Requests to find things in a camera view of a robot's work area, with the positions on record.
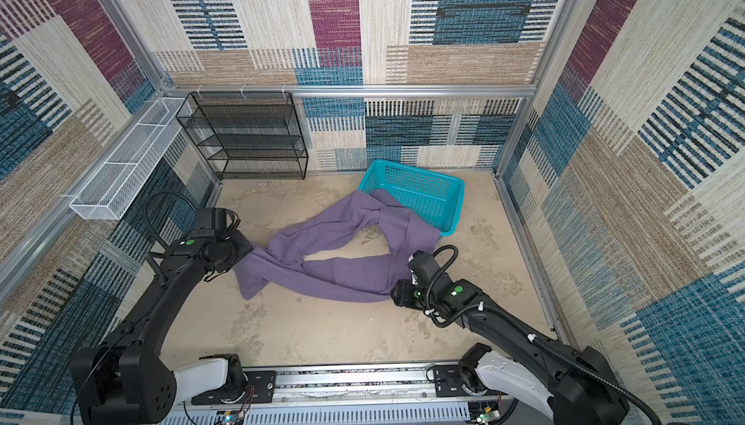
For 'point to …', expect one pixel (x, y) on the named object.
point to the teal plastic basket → (436, 198)
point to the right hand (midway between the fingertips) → (399, 299)
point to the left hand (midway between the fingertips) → (245, 242)
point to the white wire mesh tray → (113, 188)
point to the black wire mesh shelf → (247, 135)
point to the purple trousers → (281, 259)
